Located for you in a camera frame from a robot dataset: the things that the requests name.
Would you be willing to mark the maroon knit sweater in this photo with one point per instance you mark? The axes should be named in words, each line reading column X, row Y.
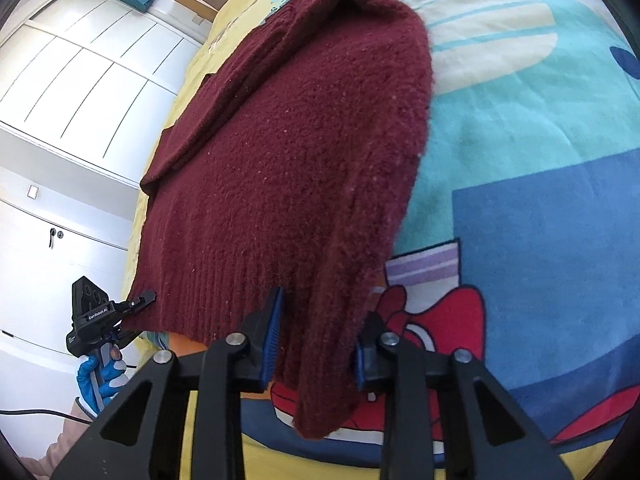
column 291, row 167

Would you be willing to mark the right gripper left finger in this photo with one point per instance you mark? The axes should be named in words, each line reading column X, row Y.
column 140, row 434

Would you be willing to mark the white wardrobe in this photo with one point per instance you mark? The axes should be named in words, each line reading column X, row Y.
column 86, row 86

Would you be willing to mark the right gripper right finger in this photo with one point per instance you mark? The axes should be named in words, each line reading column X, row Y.
column 447, row 409

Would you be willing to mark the blue gloved left hand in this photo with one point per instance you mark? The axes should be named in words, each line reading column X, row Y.
column 99, row 383

